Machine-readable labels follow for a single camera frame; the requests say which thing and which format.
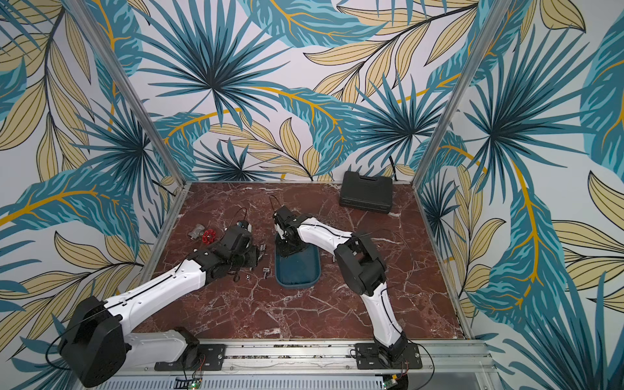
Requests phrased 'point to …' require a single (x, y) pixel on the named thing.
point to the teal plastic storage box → (301, 269)
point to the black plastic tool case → (370, 192)
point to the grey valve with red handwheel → (207, 236)
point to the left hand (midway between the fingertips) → (253, 255)
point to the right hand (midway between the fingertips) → (285, 250)
